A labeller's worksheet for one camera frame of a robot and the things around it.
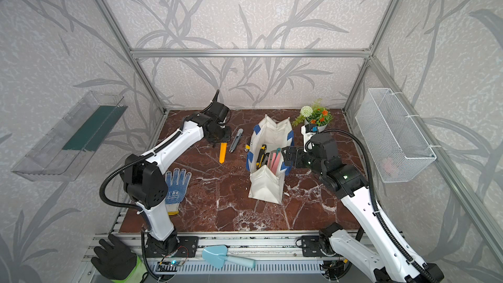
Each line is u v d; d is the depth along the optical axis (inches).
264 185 32.0
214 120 26.7
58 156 25.0
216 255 28.3
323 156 20.4
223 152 34.1
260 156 37.7
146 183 18.6
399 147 24.0
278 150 39.0
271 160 38.0
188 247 28.5
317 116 38.4
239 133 41.7
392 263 14.7
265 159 38.1
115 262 27.6
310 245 29.0
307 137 24.4
